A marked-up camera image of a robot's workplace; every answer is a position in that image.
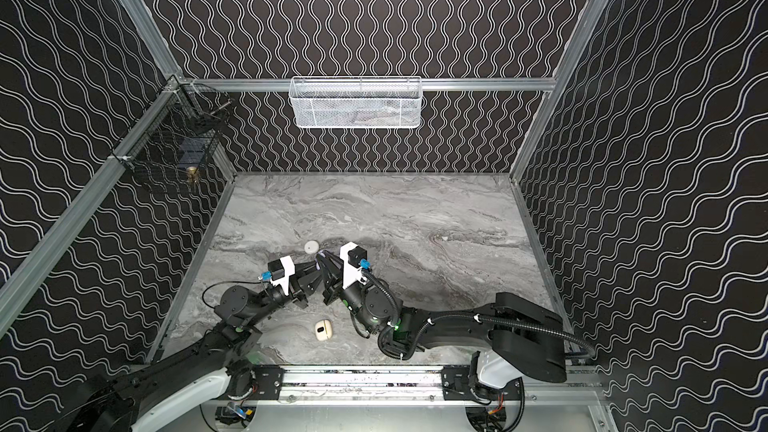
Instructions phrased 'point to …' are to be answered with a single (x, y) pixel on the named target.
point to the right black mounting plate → (459, 384)
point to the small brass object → (190, 172)
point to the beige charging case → (323, 330)
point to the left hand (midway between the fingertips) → (330, 267)
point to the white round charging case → (311, 247)
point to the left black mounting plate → (268, 379)
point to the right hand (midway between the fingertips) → (322, 257)
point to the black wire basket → (171, 143)
